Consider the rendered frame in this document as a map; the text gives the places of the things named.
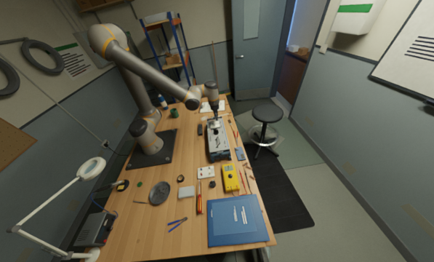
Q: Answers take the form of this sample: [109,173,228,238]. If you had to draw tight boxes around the black soldering iron stand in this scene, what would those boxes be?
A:
[94,178,131,194]

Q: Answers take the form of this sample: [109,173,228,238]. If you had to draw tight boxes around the white paper sheet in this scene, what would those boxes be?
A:
[199,100,227,114]

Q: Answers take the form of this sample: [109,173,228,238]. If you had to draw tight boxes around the red test probes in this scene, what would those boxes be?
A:
[228,119,240,148]

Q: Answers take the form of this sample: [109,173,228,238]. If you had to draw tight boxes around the black round stool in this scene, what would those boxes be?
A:
[247,103,285,161]

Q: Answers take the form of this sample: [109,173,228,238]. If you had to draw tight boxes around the brown cardboard box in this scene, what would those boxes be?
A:
[164,52,182,66]

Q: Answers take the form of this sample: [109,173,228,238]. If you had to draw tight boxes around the grey door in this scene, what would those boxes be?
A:
[230,0,288,102]

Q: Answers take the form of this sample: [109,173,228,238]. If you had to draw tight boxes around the blue shelf unit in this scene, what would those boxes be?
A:
[138,10,198,104]

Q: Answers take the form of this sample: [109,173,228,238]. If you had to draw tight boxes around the yellow multimeter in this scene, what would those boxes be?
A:
[221,162,241,194]

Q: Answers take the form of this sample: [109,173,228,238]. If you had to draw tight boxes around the red test lead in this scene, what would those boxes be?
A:
[238,169,253,197]

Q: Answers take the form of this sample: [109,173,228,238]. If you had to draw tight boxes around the brown cupboard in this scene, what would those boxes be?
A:
[276,49,309,107]

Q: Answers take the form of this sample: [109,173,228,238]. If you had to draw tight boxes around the pale grey block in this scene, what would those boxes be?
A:
[177,185,196,199]

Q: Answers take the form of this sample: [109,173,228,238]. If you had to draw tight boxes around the red screwdriver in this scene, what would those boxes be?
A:
[196,179,204,215]

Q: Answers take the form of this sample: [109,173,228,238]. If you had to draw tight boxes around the grey round disc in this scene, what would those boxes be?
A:
[148,180,172,207]

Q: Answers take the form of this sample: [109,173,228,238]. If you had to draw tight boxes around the black floor mat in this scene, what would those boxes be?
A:
[242,142,316,234]

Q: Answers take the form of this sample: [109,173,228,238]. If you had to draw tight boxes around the blue work mat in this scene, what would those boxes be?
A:
[206,194,271,248]

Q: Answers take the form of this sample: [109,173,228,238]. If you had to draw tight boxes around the dark grey soldering station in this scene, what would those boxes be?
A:
[73,212,117,248]

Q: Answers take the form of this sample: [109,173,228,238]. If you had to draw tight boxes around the white magnifier lamp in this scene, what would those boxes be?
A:
[5,156,108,262]

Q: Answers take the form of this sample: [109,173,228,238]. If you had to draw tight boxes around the white notice board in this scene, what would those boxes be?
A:
[368,0,434,112]

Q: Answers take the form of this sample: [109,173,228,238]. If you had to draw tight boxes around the brown pegboard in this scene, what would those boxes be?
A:
[0,107,39,187]

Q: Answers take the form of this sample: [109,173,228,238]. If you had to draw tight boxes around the black square base plate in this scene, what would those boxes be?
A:
[125,128,178,171]

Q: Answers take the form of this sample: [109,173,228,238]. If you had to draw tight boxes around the blue-handled pliers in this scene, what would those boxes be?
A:
[166,216,189,234]

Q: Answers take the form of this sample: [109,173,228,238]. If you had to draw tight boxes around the white wall poster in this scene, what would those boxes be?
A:
[52,41,97,80]

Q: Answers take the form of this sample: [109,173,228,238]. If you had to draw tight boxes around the blue cable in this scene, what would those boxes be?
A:
[89,191,119,220]

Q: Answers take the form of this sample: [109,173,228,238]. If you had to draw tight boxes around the white wall cabinet green stripe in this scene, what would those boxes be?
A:
[318,0,388,55]

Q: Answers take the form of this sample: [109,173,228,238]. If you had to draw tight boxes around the black rubber ring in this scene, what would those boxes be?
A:
[0,49,21,98]
[20,39,65,76]

